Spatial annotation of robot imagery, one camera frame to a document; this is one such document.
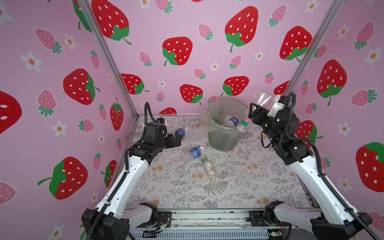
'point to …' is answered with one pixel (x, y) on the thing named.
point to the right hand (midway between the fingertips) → (255, 104)
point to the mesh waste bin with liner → (223, 116)
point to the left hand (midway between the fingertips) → (174, 136)
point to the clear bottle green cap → (209, 168)
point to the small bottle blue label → (233, 122)
